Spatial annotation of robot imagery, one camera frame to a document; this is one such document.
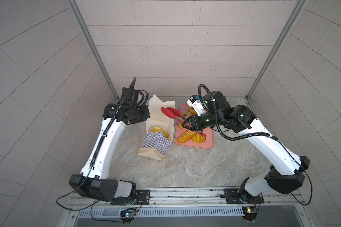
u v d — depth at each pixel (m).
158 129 0.79
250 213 0.68
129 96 0.52
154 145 0.75
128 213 0.65
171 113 0.63
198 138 0.89
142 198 0.71
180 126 0.61
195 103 0.56
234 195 0.72
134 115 0.46
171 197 0.72
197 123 0.53
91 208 0.68
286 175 0.40
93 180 0.37
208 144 0.91
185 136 0.90
